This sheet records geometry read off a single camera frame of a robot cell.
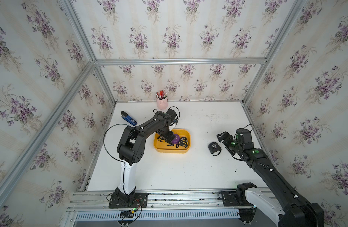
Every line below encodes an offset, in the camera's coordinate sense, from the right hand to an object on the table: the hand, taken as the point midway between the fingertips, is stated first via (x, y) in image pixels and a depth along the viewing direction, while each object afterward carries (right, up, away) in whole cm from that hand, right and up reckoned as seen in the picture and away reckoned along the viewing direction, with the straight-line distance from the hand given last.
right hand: (221, 139), depth 83 cm
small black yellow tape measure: (-22, -4, +10) cm, 25 cm away
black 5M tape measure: (-2, -7, +6) cm, 10 cm away
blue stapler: (-64, +12, +24) cm, 69 cm away
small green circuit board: (-52, -37, -11) cm, 65 cm away
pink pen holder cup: (-38, +23, +28) cm, 53 cm away
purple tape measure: (-27, -2, +11) cm, 29 cm away
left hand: (-34, -1, +12) cm, 36 cm away
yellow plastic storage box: (-38, -7, +9) cm, 39 cm away
